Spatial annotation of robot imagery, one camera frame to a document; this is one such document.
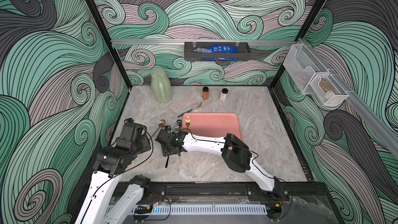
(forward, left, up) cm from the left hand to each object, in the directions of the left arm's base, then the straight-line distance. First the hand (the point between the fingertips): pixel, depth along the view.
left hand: (145, 139), depth 68 cm
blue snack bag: (+53, -36, +13) cm, 65 cm away
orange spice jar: (+42, -29, -15) cm, 53 cm away
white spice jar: (+41, -43, -13) cm, 61 cm away
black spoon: (+9, -8, -7) cm, 14 cm away
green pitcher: (+36, -1, -2) cm, 36 cm away
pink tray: (+21, -34, -22) cm, 46 cm away
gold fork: (+22, -17, -21) cm, 35 cm away
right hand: (+4, -7, -21) cm, 22 cm away
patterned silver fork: (+20, -10, -22) cm, 31 cm away
